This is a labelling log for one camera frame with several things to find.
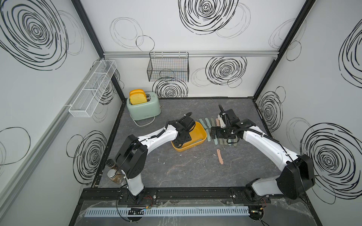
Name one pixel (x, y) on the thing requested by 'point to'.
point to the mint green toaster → (151, 108)
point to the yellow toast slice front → (137, 97)
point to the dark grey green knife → (212, 122)
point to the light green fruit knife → (216, 140)
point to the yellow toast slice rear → (137, 90)
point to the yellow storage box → (198, 134)
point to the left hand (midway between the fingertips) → (185, 140)
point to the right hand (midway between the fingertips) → (217, 134)
